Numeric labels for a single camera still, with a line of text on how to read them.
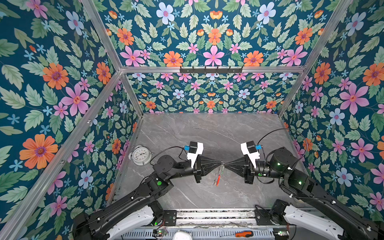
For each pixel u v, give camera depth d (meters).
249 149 0.48
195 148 0.48
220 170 0.54
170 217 0.74
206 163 0.52
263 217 0.73
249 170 0.50
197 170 0.49
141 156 0.93
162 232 0.70
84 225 0.40
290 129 1.11
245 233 0.68
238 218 0.75
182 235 0.67
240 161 0.53
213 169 0.54
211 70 0.93
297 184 0.46
